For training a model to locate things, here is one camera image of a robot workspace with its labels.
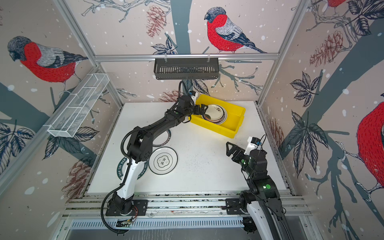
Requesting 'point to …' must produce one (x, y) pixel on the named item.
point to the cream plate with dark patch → (214, 112)
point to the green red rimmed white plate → (218, 121)
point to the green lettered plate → (122, 166)
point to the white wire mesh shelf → (67, 122)
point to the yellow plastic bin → (235, 117)
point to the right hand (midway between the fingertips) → (230, 147)
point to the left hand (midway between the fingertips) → (203, 105)
